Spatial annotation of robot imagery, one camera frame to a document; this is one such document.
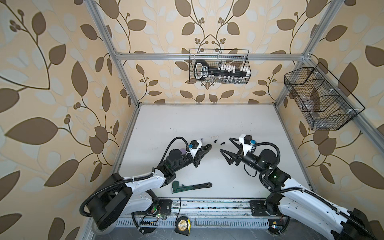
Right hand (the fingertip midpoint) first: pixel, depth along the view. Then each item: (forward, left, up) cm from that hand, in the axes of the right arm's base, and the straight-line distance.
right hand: (226, 145), depth 70 cm
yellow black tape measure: (-29, +21, -20) cm, 41 cm away
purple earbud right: (+18, +11, -23) cm, 32 cm away
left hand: (+2, +9, -5) cm, 10 cm away
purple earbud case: (-4, +20, +3) cm, 21 cm away
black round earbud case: (+3, +8, -5) cm, 10 cm away
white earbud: (+20, +2, -23) cm, 31 cm away
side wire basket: (+16, -50, +11) cm, 54 cm away
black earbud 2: (+15, -4, -24) cm, 28 cm away
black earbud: (+17, +2, -24) cm, 29 cm away
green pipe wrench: (-12, +25, -23) cm, 36 cm away
